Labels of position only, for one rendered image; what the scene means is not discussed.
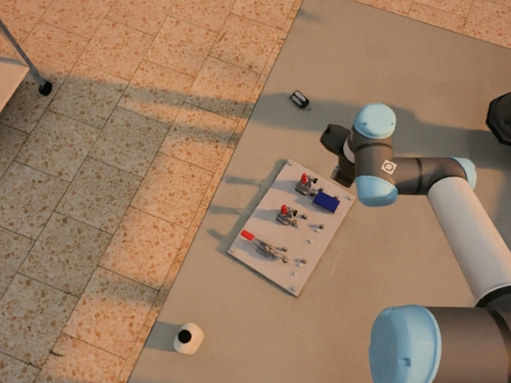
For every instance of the white plastic bottle with black cap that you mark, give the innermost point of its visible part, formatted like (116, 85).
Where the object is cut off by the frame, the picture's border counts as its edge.
(188, 339)

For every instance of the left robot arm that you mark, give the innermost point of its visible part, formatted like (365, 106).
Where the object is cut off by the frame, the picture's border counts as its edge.
(435, 344)

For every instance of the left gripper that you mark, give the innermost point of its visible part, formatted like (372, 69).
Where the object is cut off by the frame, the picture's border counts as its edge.
(333, 139)

